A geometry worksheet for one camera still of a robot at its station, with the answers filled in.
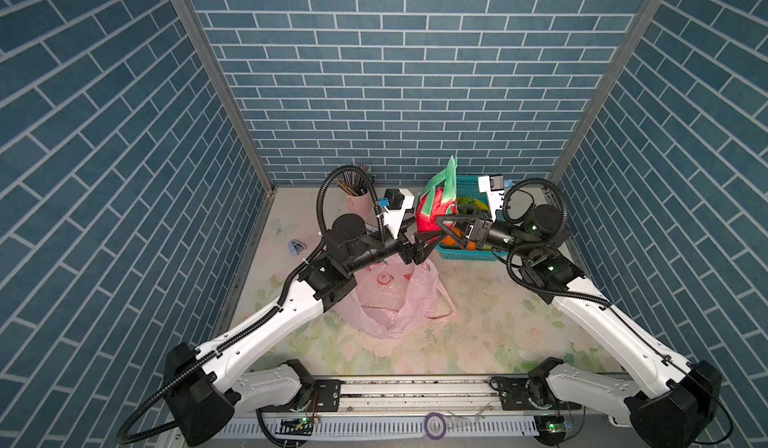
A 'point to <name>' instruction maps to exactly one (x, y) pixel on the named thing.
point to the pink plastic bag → (390, 295)
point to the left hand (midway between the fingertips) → (435, 224)
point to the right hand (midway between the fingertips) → (436, 215)
